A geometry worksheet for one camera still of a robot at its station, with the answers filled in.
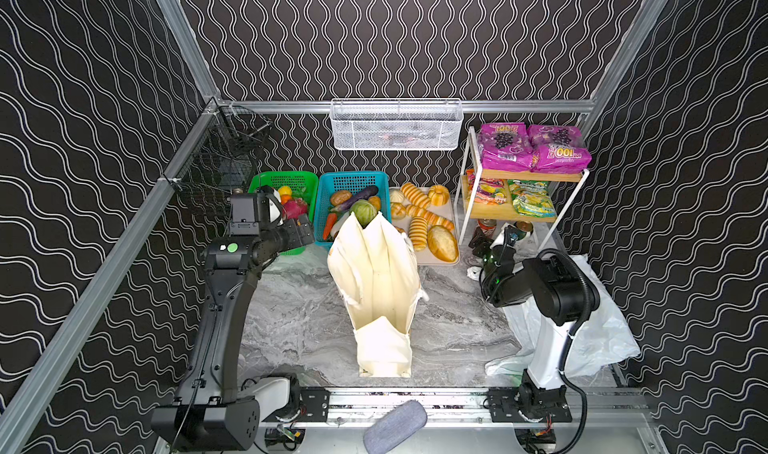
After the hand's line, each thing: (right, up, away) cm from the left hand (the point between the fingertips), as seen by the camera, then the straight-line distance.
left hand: (303, 228), depth 72 cm
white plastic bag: (+77, -30, +7) cm, 83 cm away
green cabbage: (+13, +6, +31) cm, 34 cm away
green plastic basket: (-11, +18, +44) cm, 49 cm away
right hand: (+55, -2, +26) cm, 61 cm away
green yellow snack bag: (+67, +9, +23) cm, 71 cm away
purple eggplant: (+12, +13, +44) cm, 47 cm away
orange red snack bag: (+54, +12, +25) cm, 61 cm away
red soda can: (+53, +1, +26) cm, 59 cm away
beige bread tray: (+35, +5, +38) cm, 51 cm away
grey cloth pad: (+22, -46, -2) cm, 51 cm away
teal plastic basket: (+2, +13, +43) cm, 45 cm away
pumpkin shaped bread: (+41, +13, +45) cm, 62 cm away
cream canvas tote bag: (+17, -14, +25) cm, 33 cm away
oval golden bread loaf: (+39, -5, +28) cm, 49 cm away
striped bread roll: (+32, -1, +34) cm, 47 cm away
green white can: (+65, +1, +25) cm, 70 cm away
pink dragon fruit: (-14, +7, +34) cm, 37 cm away
